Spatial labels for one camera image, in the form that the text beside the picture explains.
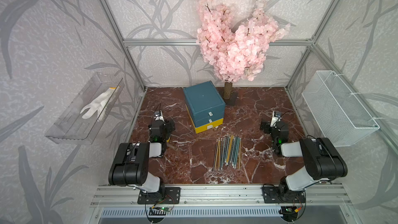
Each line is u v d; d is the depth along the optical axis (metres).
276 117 0.81
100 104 0.64
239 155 0.87
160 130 0.71
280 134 0.71
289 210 0.74
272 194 0.73
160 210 0.72
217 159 0.85
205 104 0.83
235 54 0.66
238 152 0.87
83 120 0.64
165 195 0.72
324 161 0.45
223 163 0.83
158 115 0.79
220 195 0.75
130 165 0.46
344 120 0.60
